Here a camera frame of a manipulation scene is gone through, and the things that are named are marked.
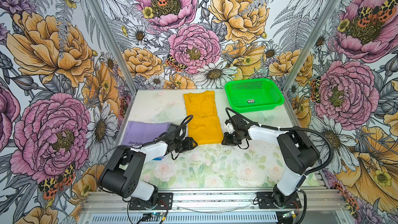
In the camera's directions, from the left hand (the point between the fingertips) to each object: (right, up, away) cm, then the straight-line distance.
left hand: (193, 149), depth 90 cm
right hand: (+18, +1, +2) cm, 18 cm away
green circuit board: (-15, -24, -19) cm, 34 cm away
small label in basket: (+41, +28, +26) cm, 56 cm away
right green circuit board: (+45, -24, -18) cm, 54 cm away
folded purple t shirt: (-32, +9, +4) cm, 34 cm away
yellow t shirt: (+6, +12, +11) cm, 17 cm away
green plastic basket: (+44, +32, +30) cm, 62 cm away
